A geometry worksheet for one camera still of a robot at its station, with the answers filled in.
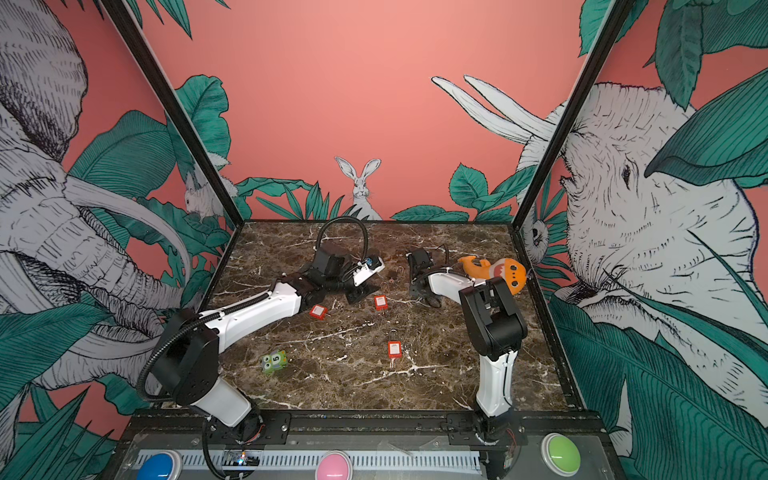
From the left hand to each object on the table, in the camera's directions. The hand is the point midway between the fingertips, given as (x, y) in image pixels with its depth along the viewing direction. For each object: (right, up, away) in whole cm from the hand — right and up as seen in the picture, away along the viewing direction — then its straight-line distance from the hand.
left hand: (375, 275), depth 84 cm
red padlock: (+1, -10, +12) cm, 15 cm away
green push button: (+45, -41, -15) cm, 63 cm away
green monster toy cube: (-29, -25, 0) cm, 38 cm away
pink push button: (-9, -44, -15) cm, 47 cm away
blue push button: (-48, -43, -15) cm, 66 cm away
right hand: (+14, -4, +16) cm, 22 cm away
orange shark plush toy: (+44, 0, +12) cm, 46 cm away
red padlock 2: (+6, -22, +2) cm, 23 cm away
